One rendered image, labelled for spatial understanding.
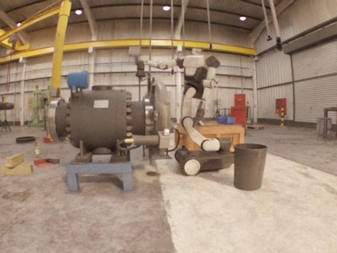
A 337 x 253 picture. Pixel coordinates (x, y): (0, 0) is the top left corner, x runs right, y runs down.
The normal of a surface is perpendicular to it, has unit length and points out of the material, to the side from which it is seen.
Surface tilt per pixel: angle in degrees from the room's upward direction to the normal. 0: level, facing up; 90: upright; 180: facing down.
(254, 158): 93
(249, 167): 93
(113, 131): 110
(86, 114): 80
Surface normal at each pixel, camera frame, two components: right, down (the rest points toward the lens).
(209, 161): 0.12, 0.07
